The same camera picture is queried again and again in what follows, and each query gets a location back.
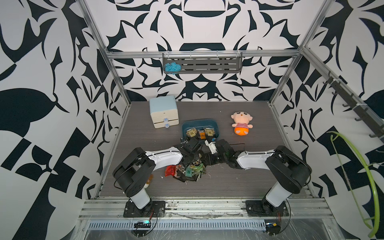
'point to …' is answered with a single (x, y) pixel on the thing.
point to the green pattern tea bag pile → (196, 168)
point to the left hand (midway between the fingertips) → (194, 154)
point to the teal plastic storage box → (200, 124)
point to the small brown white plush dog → (147, 183)
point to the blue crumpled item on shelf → (172, 67)
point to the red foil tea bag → (170, 170)
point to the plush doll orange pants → (242, 119)
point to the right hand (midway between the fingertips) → (200, 156)
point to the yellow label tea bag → (191, 132)
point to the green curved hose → (377, 202)
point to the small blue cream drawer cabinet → (163, 111)
